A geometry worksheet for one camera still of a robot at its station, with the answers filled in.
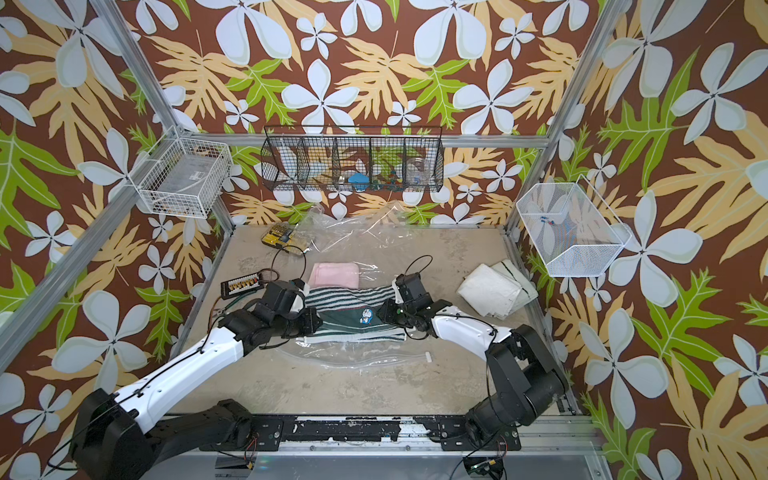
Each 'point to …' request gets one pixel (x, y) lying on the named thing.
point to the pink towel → (334, 274)
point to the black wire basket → (352, 158)
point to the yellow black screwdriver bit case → (287, 237)
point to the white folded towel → (498, 290)
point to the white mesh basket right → (572, 230)
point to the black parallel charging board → (241, 285)
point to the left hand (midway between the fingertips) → (326, 319)
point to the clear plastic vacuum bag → (362, 235)
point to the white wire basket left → (187, 178)
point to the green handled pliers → (230, 305)
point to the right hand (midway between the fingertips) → (376, 313)
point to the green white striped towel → (351, 315)
